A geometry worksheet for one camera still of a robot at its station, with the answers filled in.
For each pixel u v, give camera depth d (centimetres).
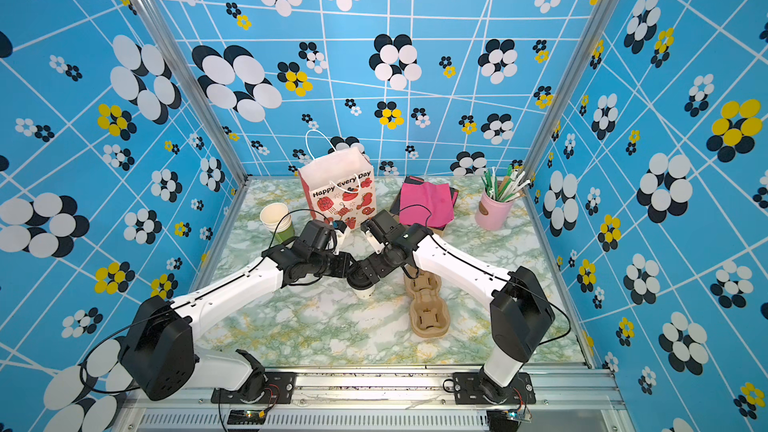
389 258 69
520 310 43
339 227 77
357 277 82
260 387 68
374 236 68
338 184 86
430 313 83
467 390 72
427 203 105
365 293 85
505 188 93
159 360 42
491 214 98
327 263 71
